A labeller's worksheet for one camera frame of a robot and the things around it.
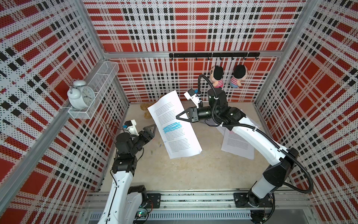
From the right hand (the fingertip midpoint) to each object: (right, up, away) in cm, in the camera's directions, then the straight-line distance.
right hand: (179, 118), depth 60 cm
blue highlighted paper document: (-2, -7, +2) cm, 8 cm away
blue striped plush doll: (+40, +31, +33) cm, 60 cm away
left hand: (-14, -5, +15) cm, 21 cm away
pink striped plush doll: (+24, +30, +38) cm, 54 cm away
